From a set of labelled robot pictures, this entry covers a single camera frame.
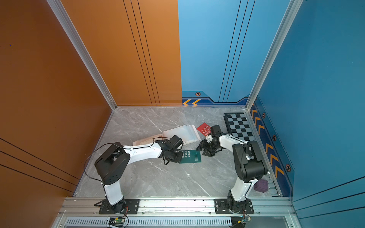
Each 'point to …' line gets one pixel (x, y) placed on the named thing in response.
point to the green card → (190, 156)
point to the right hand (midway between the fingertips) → (199, 150)
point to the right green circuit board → (244, 220)
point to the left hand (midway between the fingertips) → (182, 157)
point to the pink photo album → (187, 134)
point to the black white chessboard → (239, 126)
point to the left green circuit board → (117, 221)
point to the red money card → (205, 128)
